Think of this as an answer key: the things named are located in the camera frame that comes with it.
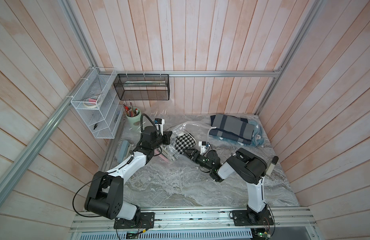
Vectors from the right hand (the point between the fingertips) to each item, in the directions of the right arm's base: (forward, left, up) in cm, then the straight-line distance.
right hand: (183, 152), depth 89 cm
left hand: (+7, +7, +9) cm, 14 cm away
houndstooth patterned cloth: (+9, -1, -1) cm, 9 cm away
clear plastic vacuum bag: (+22, -11, -6) cm, 25 cm away
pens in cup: (+24, +36, +10) cm, 45 cm away
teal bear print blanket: (+17, -52, -6) cm, 55 cm away
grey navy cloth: (+22, -34, -3) cm, 41 cm away
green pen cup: (+23, +36, +4) cm, 43 cm away
